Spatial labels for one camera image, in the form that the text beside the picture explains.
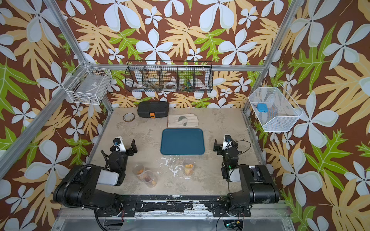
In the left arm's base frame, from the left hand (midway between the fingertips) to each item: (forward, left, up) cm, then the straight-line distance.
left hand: (126, 139), depth 88 cm
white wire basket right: (+11, -90, +16) cm, 92 cm away
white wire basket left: (+24, +22, +23) cm, 40 cm away
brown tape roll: (+28, +9, -12) cm, 32 cm away
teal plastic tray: (+6, -35, -12) cm, 38 cm away
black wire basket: (+39, -26, +20) cm, 51 cm away
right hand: (+1, -61, -1) cm, 61 cm away
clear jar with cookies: (-15, -39, -4) cm, 42 cm away
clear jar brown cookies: (-22, -17, -5) cm, 29 cm away
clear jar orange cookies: (-18, -10, -3) cm, 21 cm away
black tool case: (+36, -10, -10) cm, 38 cm away
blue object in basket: (+14, -84, +14) cm, 86 cm away
